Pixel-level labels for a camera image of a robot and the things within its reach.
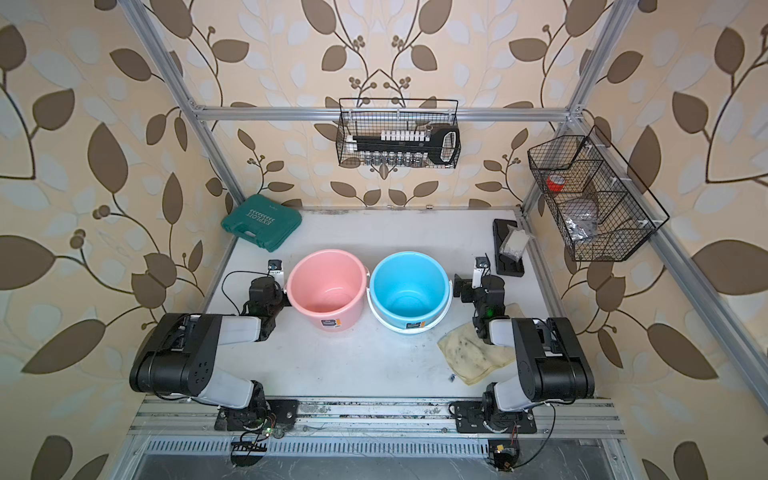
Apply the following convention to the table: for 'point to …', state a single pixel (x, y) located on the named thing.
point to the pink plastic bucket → (329, 287)
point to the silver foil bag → (576, 233)
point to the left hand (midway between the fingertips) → (284, 279)
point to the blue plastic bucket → (408, 292)
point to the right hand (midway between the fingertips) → (473, 275)
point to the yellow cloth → (471, 357)
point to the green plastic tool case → (265, 221)
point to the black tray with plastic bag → (509, 243)
